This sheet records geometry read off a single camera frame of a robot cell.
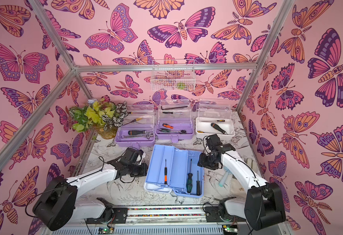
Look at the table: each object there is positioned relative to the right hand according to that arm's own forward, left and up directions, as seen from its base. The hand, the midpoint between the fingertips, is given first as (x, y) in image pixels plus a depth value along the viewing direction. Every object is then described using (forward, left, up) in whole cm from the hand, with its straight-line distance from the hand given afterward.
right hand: (202, 163), depth 83 cm
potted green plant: (+23, +60, +16) cm, 67 cm away
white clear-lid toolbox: (+39, -14, -3) cm, 41 cm away
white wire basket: (+56, +18, +18) cm, 61 cm away
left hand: (-3, +29, -5) cm, 30 cm away
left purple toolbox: (+32, +45, -5) cm, 56 cm away
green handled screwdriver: (-10, +7, -5) cm, 13 cm away
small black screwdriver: (-9, +2, -7) cm, 11 cm away
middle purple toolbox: (+36, +17, -3) cm, 40 cm away
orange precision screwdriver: (-7, +20, +4) cm, 22 cm away
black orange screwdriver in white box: (+33, -15, -7) cm, 36 cm away
